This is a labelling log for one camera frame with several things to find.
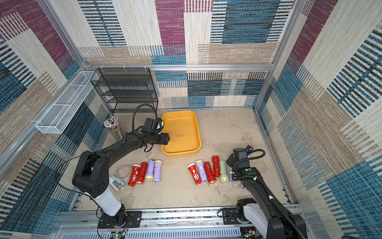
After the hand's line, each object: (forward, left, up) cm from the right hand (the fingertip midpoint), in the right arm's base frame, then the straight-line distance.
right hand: (235, 161), depth 87 cm
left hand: (+14, +41, +6) cm, 44 cm away
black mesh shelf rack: (+50, +72, +15) cm, 89 cm away
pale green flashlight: (-9, +7, -2) cm, 11 cm away
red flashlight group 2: (-9, +14, -2) cm, 17 cm away
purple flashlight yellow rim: (-6, +49, -2) cm, 49 cm away
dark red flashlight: (-1, +11, -3) cm, 11 cm away
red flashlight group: (-5, +53, -2) cm, 54 cm away
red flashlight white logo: (-3, +25, -2) cm, 25 cm away
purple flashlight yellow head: (-4, +45, -2) cm, 45 cm away
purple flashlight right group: (-3, +20, -1) cm, 20 cm away
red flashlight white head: (-7, +58, -1) cm, 58 cm away
